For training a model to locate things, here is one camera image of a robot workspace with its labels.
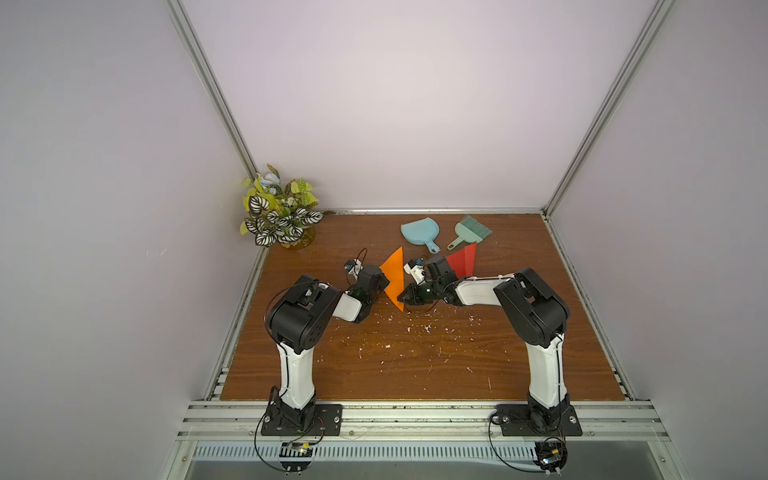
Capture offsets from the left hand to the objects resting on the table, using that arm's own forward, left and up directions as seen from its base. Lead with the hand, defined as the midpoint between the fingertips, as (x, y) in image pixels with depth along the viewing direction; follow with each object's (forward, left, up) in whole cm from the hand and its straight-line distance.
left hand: (389, 271), depth 100 cm
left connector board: (-50, +22, -4) cm, 54 cm away
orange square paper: (+3, -2, -4) cm, 5 cm away
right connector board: (-50, -40, -3) cm, 64 cm away
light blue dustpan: (+20, -12, -2) cm, 24 cm away
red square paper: (0, -24, +7) cm, 25 cm away
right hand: (-8, -3, 0) cm, 9 cm away
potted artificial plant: (+8, +34, +21) cm, 41 cm away
